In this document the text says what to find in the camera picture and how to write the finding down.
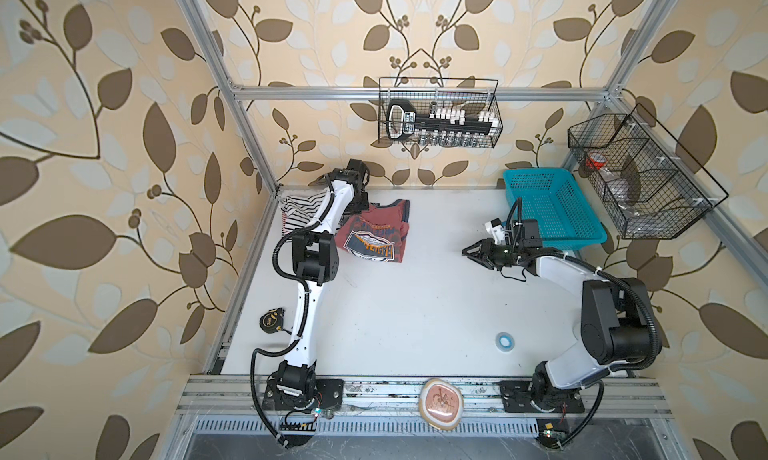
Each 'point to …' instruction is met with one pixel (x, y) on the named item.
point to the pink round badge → (441, 403)
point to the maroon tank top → (376, 232)
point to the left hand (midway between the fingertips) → (359, 205)
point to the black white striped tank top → (300, 206)
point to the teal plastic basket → (553, 196)
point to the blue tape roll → (504, 342)
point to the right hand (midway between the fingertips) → (467, 255)
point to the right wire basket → (651, 187)
